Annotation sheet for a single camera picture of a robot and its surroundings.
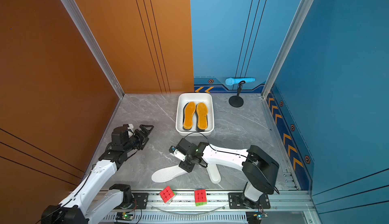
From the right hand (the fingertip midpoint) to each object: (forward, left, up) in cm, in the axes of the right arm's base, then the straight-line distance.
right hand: (185, 162), depth 82 cm
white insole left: (-5, +10, -5) cm, 13 cm away
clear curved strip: (-23, -4, -6) cm, 24 cm away
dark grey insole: (+24, +4, -2) cm, 24 cm away
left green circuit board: (-24, +30, -6) cm, 39 cm away
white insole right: (-4, -16, -4) cm, 17 cm away
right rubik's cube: (-17, -8, 0) cm, 19 cm away
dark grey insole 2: (+22, -6, -2) cm, 23 cm away
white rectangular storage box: (+46, +5, +2) cm, 46 cm away
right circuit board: (-24, -34, -7) cm, 42 cm away
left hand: (+14, +18, +11) cm, 25 cm away
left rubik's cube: (-16, +7, +1) cm, 18 cm away
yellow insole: (+37, 0, 0) cm, 37 cm away
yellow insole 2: (+34, -9, 0) cm, 35 cm away
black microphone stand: (+48, -36, -3) cm, 60 cm away
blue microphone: (+43, -28, +20) cm, 55 cm away
